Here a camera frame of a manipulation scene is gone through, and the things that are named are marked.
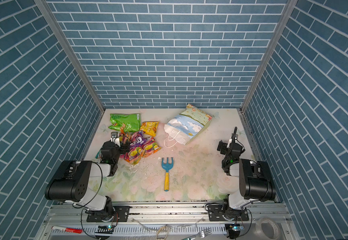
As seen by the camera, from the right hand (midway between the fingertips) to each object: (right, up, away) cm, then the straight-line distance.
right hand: (229, 140), depth 94 cm
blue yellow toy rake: (-39, -15, -6) cm, 42 cm away
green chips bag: (-68, +11, +11) cm, 70 cm away
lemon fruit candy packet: (-59, -8, -1) cm, 60 cm away
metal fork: (-21, -40, -25) cm, 52 cm away
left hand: (-69, +1, 0) cm, 69 cm away
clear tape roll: (+11, -41, -22) cm, 48 cm away
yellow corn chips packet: (-53, +8, +11) cm, 55 cm away
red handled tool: (-84, -39, -25) cm, 96 cm away
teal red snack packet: (-82, -9, -2) cm, 82 cm away
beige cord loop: (-41, -40, -23) cm, 62 cm away
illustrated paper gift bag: (-27, +8, 0) cm, 29 cm away
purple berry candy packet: (-57, -2, 0) cm, 57 cm away
